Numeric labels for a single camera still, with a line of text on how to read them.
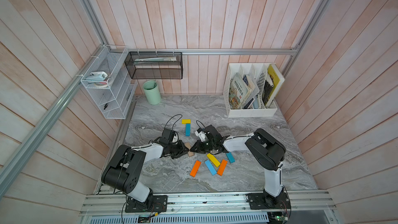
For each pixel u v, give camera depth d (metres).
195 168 0.84
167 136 0.75
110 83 0.72
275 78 0.97
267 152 0.52
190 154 0.89
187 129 1.02
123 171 0.45
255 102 1.06
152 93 1.06
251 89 0.96
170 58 0.90
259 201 0.73
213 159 0.88
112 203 0.75
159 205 0.73
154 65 1.04
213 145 0.76
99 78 0.68
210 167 0.84
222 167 0.85
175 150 0.80
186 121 1.04
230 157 0.88
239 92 1.01
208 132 0.76
